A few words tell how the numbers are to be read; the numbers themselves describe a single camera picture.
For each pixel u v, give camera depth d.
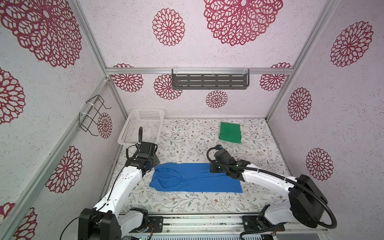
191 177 0.90
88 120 0.76
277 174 0.49
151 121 1.17
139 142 0.65
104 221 0.39
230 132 1.11
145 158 0.62
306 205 0.42
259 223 0.67
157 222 0.74
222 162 0.67
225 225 0.75
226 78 0.94
